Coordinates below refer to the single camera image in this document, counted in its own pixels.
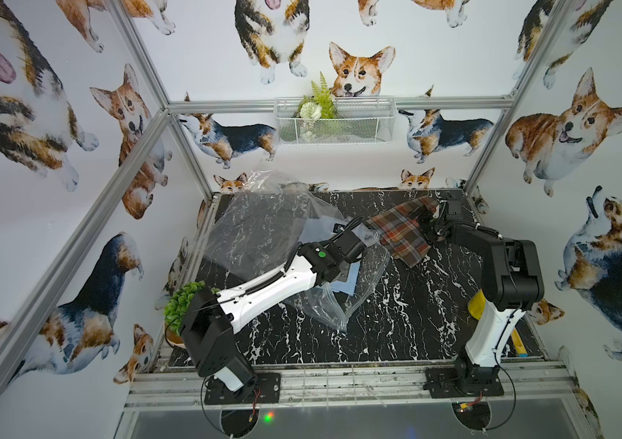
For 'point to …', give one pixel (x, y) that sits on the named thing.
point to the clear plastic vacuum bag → (264, 221)
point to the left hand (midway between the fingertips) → (339, 261)
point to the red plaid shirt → (402, 230)
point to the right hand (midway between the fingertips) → (409, 215)
